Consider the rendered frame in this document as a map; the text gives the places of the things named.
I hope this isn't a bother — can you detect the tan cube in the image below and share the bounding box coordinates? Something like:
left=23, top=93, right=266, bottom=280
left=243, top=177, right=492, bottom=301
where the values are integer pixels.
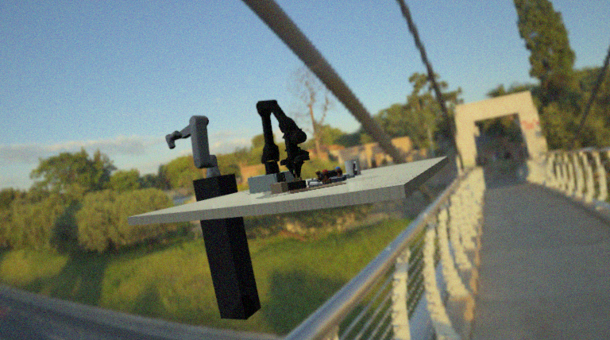
left=270, top=182, right=288, bottom=195

